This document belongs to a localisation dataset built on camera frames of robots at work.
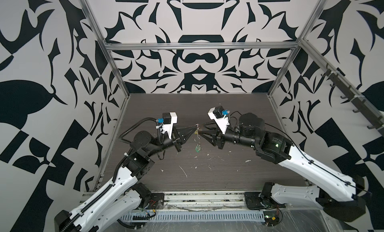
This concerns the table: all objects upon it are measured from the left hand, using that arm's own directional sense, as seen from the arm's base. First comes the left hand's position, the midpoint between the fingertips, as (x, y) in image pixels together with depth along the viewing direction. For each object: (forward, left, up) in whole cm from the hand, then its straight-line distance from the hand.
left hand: (196, 125), depth 56 cm
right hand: (0, -2, -2) cm, 3 cm away
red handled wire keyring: (-3, 0, -3) cm, 4 cm away
